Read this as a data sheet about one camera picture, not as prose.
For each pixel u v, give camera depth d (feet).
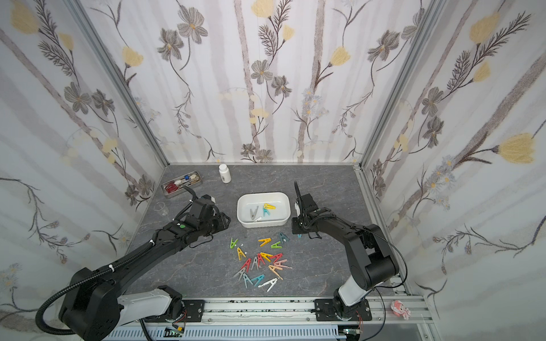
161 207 3.20
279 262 2.77
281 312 2.46
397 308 2.37
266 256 2.84
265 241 2.97
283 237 3.00
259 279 2.63
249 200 3.32
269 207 3.32
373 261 1.50
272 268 2.74
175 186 3.63
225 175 3.55
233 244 2.97
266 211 3.29
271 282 2.63
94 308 1.30
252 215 3.23
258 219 3.22
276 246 2.96
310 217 2.23
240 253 2.88
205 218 2.18
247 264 2.75
